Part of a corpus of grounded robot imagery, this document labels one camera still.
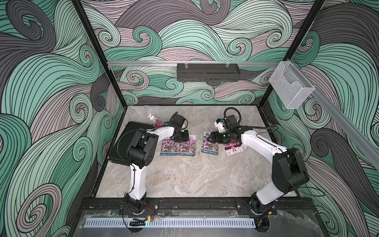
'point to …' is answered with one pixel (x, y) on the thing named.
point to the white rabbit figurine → (152, 118)
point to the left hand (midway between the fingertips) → (188, 138)
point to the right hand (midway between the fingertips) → (210, 140)
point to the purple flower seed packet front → (169, 147)
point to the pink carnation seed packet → (234, 148)
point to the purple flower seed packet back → (209, 147)
